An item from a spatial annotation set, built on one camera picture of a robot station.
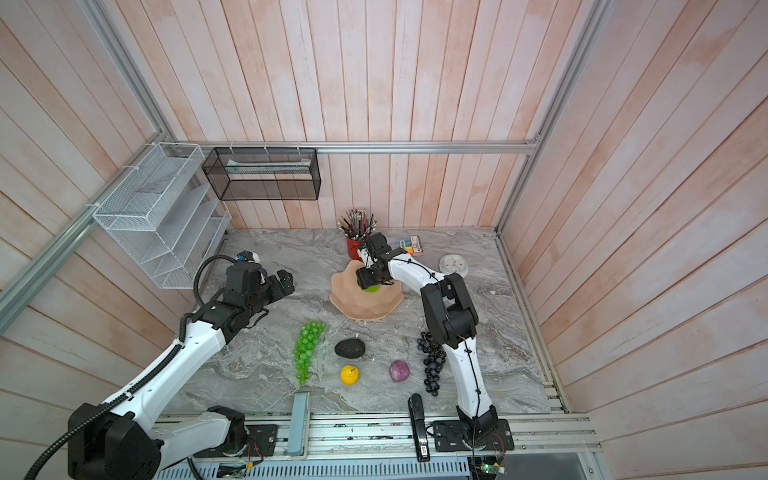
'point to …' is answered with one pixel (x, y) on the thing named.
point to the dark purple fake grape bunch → (434, 356)
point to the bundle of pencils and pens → (357, 225)
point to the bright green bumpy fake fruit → (372, 289)
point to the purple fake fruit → (399, 370)
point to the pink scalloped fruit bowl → (349, 298)
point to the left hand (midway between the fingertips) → (280, 286)
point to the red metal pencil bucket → (353, 248)
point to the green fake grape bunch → (308, 333)
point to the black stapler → (418, 427)
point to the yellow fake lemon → (349, 374)
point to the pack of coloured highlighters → (412, 245)
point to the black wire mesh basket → (264, 173)
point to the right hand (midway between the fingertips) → (366, 277)
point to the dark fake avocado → (351, 348)
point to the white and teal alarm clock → (452, 263)
